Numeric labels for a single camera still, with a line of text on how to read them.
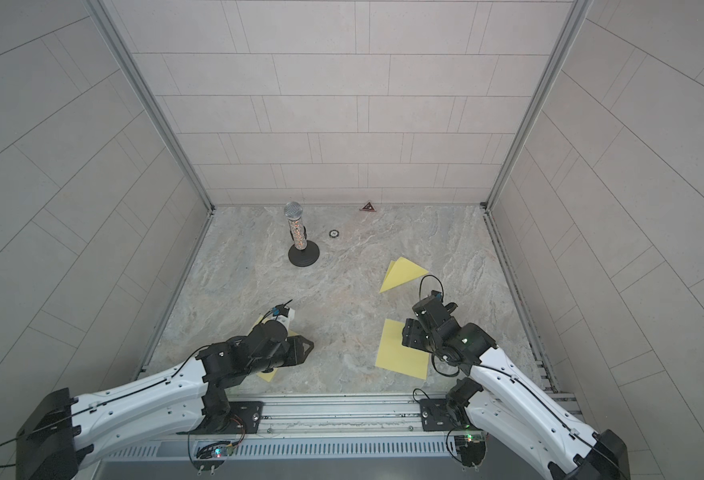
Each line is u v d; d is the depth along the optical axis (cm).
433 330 57
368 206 116
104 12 71
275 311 71
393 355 81
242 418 71
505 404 47
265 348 59
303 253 101
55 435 40
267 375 77
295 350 67
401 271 94
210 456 65
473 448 68
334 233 108
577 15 71
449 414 64
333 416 72
